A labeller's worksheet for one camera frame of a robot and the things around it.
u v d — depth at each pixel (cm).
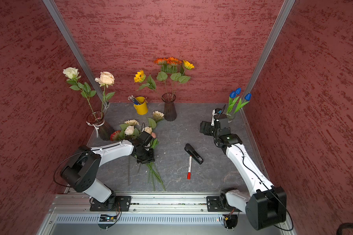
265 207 39
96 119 89
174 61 85
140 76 79
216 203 74
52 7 71
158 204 76
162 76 91
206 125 71
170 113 104
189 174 84
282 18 74
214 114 73
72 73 78
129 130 96
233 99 90
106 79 72
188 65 87
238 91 87
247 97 85
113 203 68
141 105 107
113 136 95
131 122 102
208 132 72
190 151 90
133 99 102
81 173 45
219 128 60
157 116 106
